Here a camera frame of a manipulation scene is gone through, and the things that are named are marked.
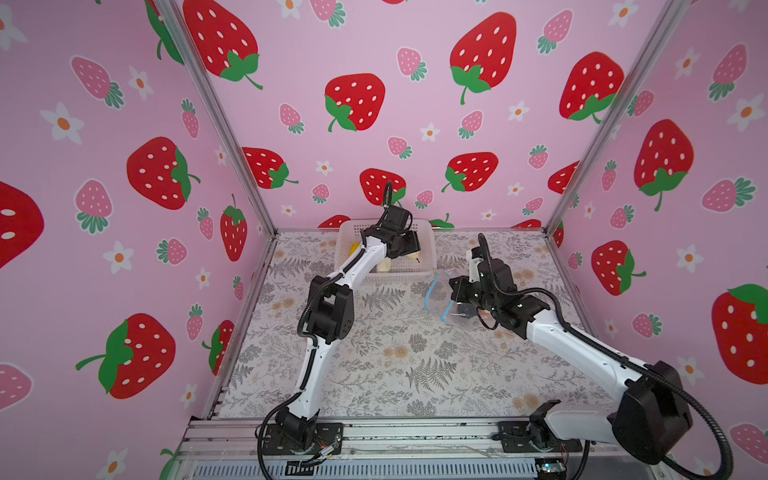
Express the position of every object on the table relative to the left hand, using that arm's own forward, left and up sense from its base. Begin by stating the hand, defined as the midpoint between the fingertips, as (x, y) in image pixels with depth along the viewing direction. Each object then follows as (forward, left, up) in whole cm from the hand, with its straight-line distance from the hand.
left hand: (416, 244), depth 99 cm
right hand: (-19, -8, +6) cm, 22 cm away
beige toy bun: (-2, +11, -8) cm, 14 cm away
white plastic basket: (0, -1, -11) cm, 11 cm away
